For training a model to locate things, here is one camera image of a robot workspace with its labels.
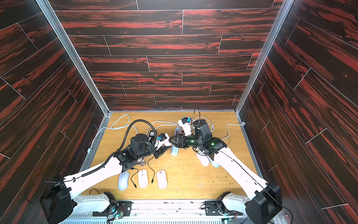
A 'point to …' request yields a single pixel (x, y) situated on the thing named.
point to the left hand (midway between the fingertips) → (169, 142)
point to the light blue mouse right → (215, 164)
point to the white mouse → (123, 180)
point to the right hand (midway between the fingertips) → (174, 138)
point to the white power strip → (174, 151)
